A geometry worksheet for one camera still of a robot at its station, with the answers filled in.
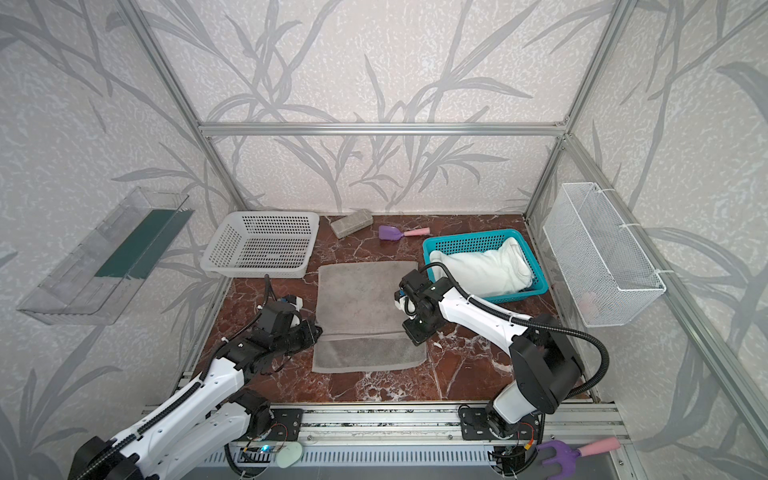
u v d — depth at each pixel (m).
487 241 1.05
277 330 0.64
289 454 0.69
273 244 1.12
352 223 1.16
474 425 0.74
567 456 0.69
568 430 0.73
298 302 0.78
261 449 0.71
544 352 0.47
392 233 1.15
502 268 0.99
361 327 0.89
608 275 0.61
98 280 0.65
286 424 0.73
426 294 0.62
